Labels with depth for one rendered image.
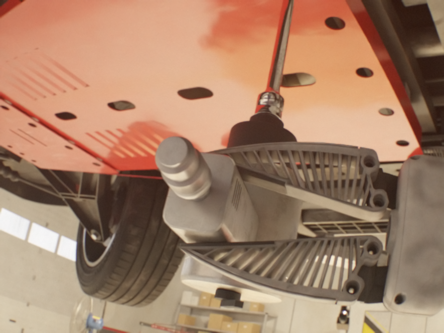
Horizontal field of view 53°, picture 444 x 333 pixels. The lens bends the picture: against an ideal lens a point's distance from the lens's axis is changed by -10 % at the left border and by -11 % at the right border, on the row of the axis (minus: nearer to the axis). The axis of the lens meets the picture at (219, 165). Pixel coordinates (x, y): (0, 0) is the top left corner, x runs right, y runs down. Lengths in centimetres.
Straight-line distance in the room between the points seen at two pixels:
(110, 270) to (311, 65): 119
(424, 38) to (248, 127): 67
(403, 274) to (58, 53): 82
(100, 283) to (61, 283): 911
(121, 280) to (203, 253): 148
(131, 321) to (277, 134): 1205
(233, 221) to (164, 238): 141
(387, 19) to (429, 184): 56
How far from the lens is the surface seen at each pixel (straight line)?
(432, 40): 105
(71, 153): 150
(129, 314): 1237
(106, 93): 107
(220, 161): 30
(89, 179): 187
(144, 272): 176
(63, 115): 145
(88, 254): 214
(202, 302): 1134
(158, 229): 171
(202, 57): 84
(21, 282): 1033
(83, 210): 203
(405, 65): 93
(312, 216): 162
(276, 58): 51
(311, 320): 1049
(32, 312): 1058
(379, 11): 82
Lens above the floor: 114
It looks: 22 degrees up
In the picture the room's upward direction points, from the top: 11 degrees clockwise
